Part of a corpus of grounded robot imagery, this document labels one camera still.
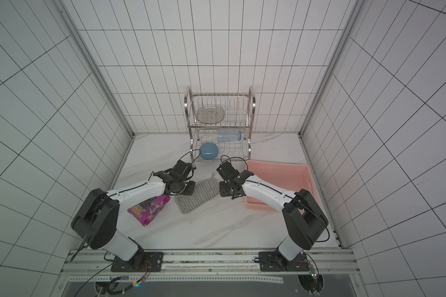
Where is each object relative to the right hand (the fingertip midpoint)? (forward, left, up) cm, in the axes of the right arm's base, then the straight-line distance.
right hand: (220, 191), depth 87 cm
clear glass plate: (+32, +7, +21) cm, 39 cm away
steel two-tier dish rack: (+23, +1, +22) cm, 32 cm away
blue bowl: (+23, +8, +2) cm, 24 cm away
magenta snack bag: (-11, +33, -1) cm, 35 cm away
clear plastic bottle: (+34, -2, +4) cm, 34 cm away
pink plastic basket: (+13, -38, -6) cm, 40 cm away
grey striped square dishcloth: (-3, +6, +6) cm, 9 cm away
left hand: (0, +16, -2) cm, 16 cm away
